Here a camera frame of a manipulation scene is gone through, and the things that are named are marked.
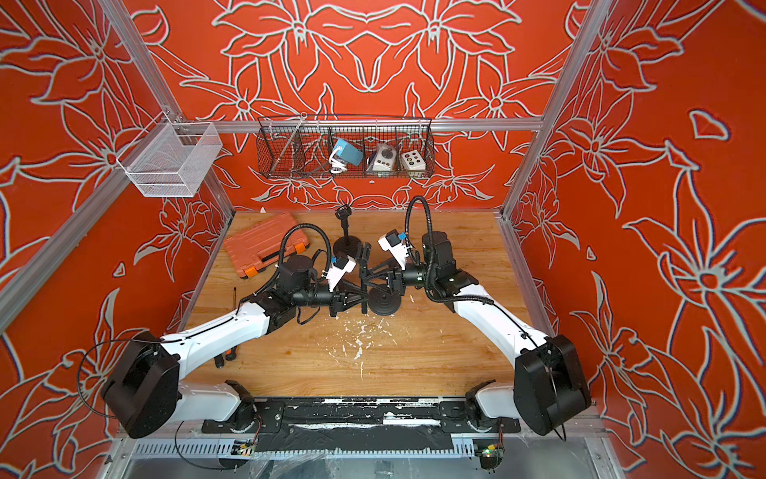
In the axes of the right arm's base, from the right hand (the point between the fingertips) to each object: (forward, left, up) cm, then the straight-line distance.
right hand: (365, 280), depth 71 cm
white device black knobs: (+40, -4, +7) cm, 40 cm away
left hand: (-1, 0, -5) cm, 6 cm away
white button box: (+42, -14, +4) cm, 45 cm away
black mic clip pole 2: (+28, +9, -5) cm, 30 cm away
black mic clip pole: (+2, 0, +6) cm, 7 cm away
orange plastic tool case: (+27, +40, -19) cm, 52 cm away
